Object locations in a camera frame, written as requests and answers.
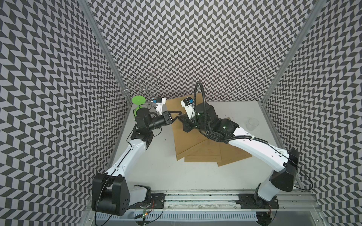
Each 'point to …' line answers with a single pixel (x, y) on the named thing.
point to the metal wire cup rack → (147, 87)
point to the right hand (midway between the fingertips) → (179, 120)
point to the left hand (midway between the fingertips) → (181, 114)
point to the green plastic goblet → (138, 100)
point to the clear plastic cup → (252, 124)
